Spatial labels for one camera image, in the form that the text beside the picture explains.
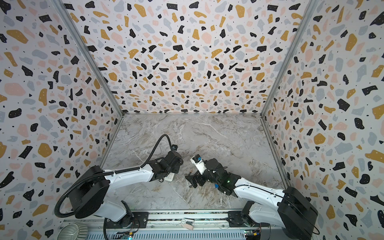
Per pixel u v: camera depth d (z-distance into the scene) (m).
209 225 0.73
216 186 0.85
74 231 0.70
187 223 0.72
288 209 0.41
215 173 0.60
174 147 0.79
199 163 0.69
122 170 0.51
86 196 0.43
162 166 0.66
